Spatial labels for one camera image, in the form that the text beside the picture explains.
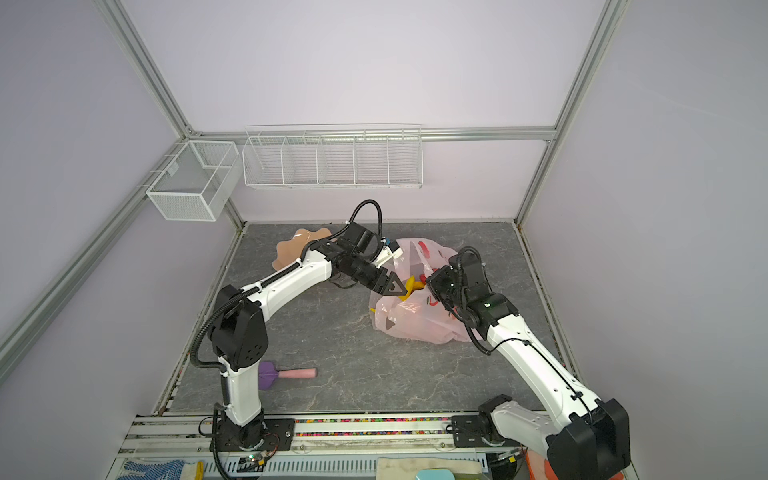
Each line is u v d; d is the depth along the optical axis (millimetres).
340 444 726
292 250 1072
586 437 379
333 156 985
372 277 755
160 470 693
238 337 492
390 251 786
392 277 754
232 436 682
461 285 579
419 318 738
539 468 689
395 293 754
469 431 747
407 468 688
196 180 959
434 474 690
